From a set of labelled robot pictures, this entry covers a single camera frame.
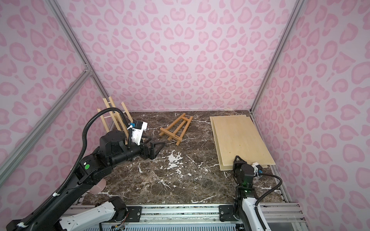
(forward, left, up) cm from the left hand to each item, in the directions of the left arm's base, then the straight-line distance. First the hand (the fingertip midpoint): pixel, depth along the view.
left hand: (159, 141), depth 62 cm
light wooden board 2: (+1, -33, -32) cm, 46 cm away
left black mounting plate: (-23, +15, -33) cm, 43 cm away
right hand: (+6, -39, -25) cm, 47 cm away
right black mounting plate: (-22, -31, -33) cm, 51 cm away
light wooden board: (+22, -46, -29) cm, 58 cm away
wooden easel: (+24, -2, -31) cm, 39 cm away
